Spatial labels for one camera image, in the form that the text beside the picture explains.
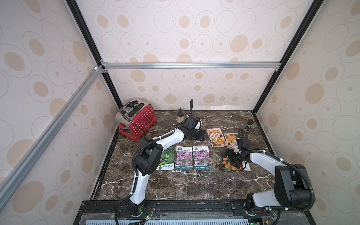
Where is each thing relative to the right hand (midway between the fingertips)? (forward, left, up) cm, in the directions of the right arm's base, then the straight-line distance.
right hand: (230, 158), depth 91 cm
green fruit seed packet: (-2, +41, 0) cm, 41 cm away
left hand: (+10, +14, +11) cm, 20 cm away
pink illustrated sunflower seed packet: (+17, +7, -1) cm, 18 cm away
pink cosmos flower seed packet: (-1, +30, 0) cm, 30 cm away
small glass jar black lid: (+31, +34, +9) cm, 47 cm away
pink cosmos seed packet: (-1, +19, -1) cm, 19 cm away
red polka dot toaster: (+18, +64, +18) cm, 69 cm away
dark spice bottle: (+24, -16, +7) cm, 30 cm away
